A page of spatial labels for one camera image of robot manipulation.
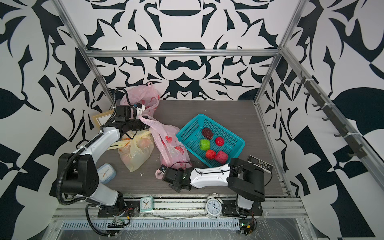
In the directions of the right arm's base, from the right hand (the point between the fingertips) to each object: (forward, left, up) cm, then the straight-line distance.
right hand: (174, 178), depth 83 cm
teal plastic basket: (+21, -23, 0) cm, 31 cm away
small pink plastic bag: (+9, 0, +13) cm, 16 cm away
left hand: (+28, +13, +17) cm, 35 cm away
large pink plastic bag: (+56, +23, +10) cm, 62 cm away
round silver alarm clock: (-14, -20, +3) cm, 25 cm away
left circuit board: (-20, +24, +3) cm, 32 cm away
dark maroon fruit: (+26, -20, +4) cm, 33 cm away
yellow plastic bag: (+13, +21, +10) cm, 27 cm away
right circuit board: (-22, -35, -2) cm, 42 cm away
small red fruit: (+12, -21, +4) cm, 24 cm away
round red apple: (+21, -27, +4) cm, 34 cm away
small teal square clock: (-13, +13, +1) cm, 18 cm away
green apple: (+17, -18, +6) cm, 25 cm away
